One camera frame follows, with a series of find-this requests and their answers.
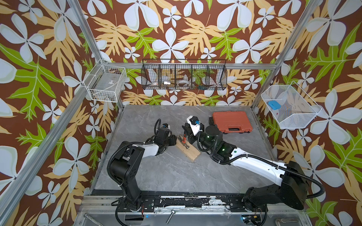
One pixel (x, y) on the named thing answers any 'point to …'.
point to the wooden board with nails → (192, 153)
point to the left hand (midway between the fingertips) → (174, 137)
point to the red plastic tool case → (233, 122)
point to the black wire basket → (184, 74)
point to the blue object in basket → (274, 105)
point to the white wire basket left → (104, 82)
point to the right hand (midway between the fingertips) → (183, 124)
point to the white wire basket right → (291, 94)
